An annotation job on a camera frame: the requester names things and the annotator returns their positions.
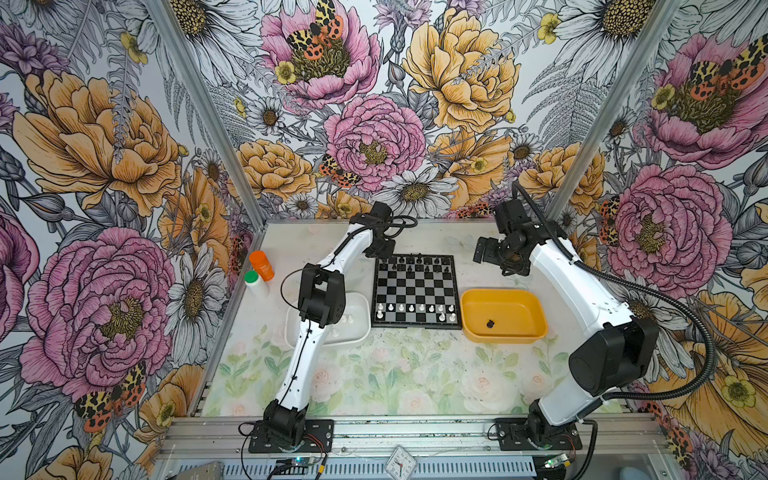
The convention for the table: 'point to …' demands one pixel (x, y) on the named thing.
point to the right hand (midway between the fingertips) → (494, 268)
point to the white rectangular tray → (354, 328)
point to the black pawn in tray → (490, 324)
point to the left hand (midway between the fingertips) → (382, 260)
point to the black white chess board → (416, 291)
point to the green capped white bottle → (255, 283)
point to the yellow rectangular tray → (519, 315)
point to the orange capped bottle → (260, 263)
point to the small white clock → (400, 464)
